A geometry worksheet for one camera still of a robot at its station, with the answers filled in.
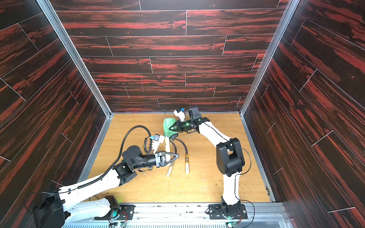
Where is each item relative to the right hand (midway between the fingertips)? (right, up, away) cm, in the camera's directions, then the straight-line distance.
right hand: (172, 128), depth 89 cm
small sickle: (0, -9, -26) cm, 28 cm away
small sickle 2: (+9, -24, +1) cm, 26 cm away
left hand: (+4, -14, -27) cm, 30 cm away
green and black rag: (-2, +3, -7) cm, 8 cm away
